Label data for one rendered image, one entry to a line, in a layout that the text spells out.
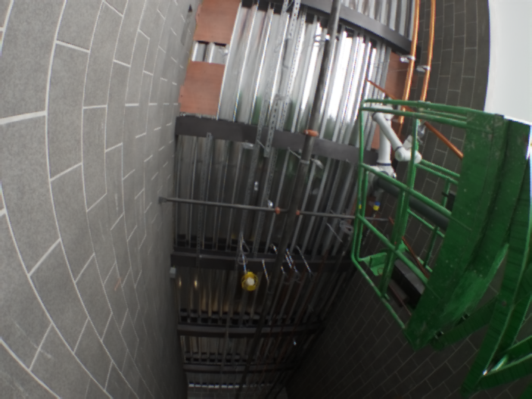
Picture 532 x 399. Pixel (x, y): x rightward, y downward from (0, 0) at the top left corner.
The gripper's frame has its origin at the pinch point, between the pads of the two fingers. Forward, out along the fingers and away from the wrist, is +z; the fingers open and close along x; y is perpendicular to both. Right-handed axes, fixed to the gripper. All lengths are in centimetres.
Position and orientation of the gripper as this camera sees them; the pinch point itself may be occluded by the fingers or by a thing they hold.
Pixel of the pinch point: (424, 123)
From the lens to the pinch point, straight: 211.0
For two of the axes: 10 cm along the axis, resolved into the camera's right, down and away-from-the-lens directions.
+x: 9.1, 1.2, 4.0
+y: -1.9, -7.2, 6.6
